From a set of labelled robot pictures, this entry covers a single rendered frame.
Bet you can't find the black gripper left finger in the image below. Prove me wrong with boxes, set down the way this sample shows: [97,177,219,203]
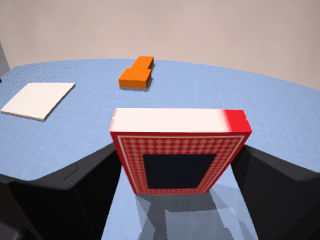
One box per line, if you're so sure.
[0,143,122,240]

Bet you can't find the white flat square tile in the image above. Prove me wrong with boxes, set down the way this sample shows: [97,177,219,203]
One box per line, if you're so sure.
[0,83,76,121]

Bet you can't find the red card box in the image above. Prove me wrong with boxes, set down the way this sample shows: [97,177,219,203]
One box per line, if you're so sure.
[109,108,252,195]

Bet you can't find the blue-grey mat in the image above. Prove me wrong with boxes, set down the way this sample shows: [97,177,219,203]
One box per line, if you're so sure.
[0,58,320,240]

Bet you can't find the orange block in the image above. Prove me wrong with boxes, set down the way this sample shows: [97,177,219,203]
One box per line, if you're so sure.
[118,56,154,89]

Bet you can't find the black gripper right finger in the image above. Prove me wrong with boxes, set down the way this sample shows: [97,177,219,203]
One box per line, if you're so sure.
[230,144,320,240]

